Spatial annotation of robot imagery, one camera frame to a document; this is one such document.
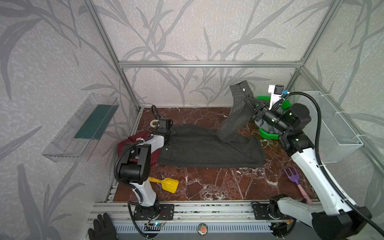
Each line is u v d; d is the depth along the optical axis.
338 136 0.62
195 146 0.99
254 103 0.57
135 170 0.48
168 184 0.81
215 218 0.73
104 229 0.68
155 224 0.71
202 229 0.69
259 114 0.54
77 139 0.65
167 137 0.74
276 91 0.52
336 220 0.36
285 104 1.14
